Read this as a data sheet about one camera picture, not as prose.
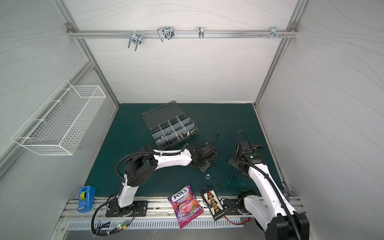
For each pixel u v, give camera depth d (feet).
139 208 2.42
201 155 2.25
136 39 2.60
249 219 2.34
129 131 3.56
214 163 2.50
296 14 2.42
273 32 2.50
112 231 2.17
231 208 2.41
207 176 2.75
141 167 1.61
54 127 2.17
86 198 2.40
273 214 1.34
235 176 2.73
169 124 3.40
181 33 2.56
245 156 1.88
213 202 2.42
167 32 2.51
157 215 2.40
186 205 2.39
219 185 2.63
